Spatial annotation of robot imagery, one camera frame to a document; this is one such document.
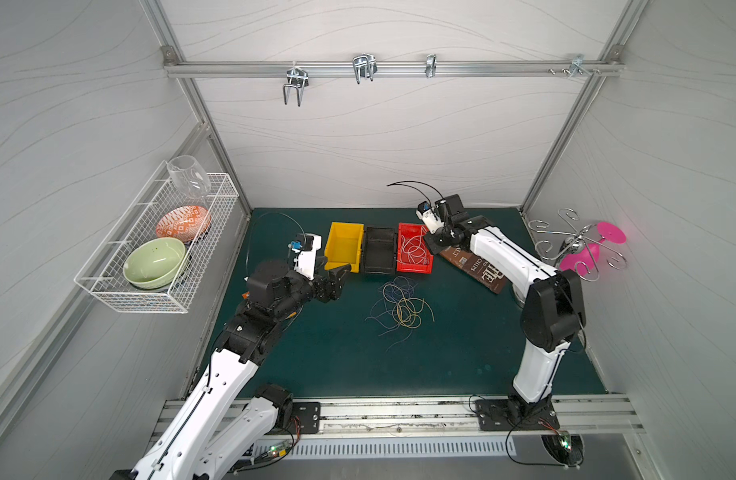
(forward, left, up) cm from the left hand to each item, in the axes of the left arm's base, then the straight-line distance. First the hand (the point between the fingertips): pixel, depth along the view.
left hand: (338, 263), depth 68 cm
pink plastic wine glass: (+3, -58, -2) cm, 58 cm away
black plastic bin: (+26, -9, -32) cm, 42 cm away
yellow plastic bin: (+27, +3, -27) cm, 38 cm away
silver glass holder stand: (+8, -58, -3) cm, 59 cm away
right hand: (+22, -26, -15) cm, 37 cm away
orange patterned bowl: (+9, +38, +3) cm, 39 cm away
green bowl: (-4, +39, +4) cm, 39 cm away
